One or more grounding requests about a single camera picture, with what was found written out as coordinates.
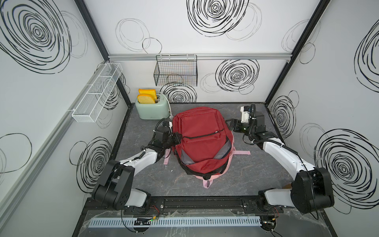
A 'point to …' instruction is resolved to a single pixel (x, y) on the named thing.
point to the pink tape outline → (208, 180)
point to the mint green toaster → (160, 110)
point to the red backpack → (207, 142)
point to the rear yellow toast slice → (152, 92)
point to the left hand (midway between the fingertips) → (181, 135)
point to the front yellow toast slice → (145, 98)
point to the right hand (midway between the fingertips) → (231, 122)
